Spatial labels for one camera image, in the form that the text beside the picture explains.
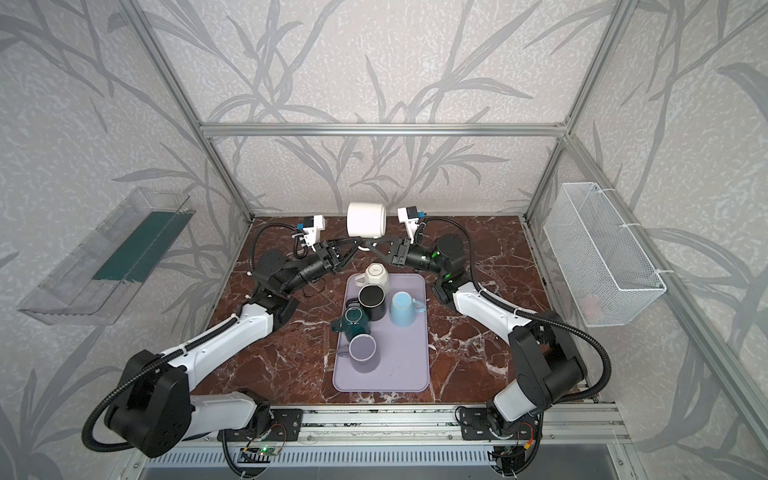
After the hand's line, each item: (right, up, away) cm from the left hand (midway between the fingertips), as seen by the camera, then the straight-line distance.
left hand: (364, 238), depth 67 cm
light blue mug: (+9, -20, +18) cm, 28 cm away
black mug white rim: (0, -17, +20) cm, 27 cm away
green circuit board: (-23, -51, +3) cm, 56 cm away
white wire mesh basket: (+51, -8, -6) cm, 52 cm away
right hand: (+1, 0, +2) cm, 2 cm away
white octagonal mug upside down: (0, -11, +24) cm, 27 cm away
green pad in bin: (-48, -3, -3) cm, 48 cm away
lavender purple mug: (-2, -30, +11) cm, 32 cm away
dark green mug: (-5, -22, +13) cm, 27 cm away
